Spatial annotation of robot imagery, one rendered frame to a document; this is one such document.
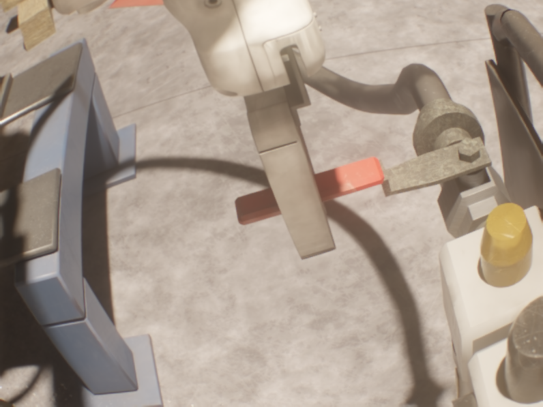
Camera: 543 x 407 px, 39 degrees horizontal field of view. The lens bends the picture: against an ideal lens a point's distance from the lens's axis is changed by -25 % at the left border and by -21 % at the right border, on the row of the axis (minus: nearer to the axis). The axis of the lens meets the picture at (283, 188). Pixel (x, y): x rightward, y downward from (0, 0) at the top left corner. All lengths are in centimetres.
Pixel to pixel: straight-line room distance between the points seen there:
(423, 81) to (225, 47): 26
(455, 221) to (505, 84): 10
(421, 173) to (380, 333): 55
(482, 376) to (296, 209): 16
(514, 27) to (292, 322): 70
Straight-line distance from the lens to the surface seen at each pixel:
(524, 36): 48
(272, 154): 45
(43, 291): 95
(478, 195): 54
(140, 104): 157
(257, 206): 52
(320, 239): 52
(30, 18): 209
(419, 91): 64
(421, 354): 103
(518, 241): 45
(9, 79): 135
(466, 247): 50
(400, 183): 53
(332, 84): 100
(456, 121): 60
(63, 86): 123
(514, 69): 56
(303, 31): 41
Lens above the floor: 82
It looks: 40 degrees down
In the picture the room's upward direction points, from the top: 19 degrees counter-clockwise
